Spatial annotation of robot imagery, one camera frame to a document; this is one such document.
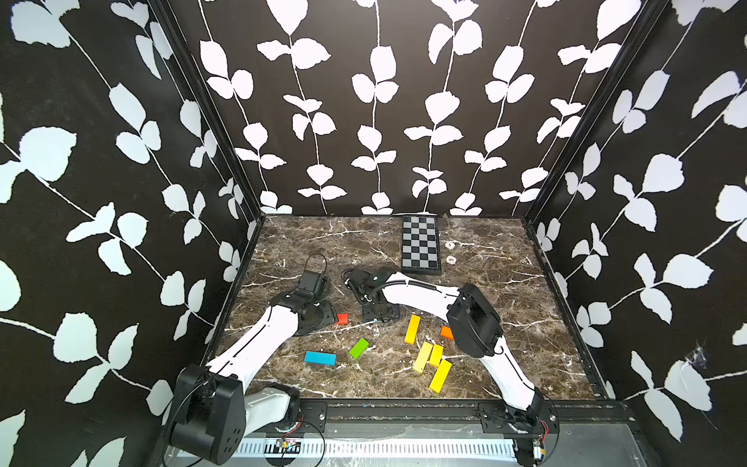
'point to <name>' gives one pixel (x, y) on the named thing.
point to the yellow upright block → (414, 322)
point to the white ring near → (450, 260)
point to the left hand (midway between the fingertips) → (328, 314)
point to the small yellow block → (436, 355)
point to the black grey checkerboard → (420, 246)
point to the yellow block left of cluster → (422, 356)
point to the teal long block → (320, 358)
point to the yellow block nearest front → (441, 377)
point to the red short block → (342, 318)
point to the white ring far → (449, 245)
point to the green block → (359, 348)
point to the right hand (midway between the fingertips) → (374, 314)
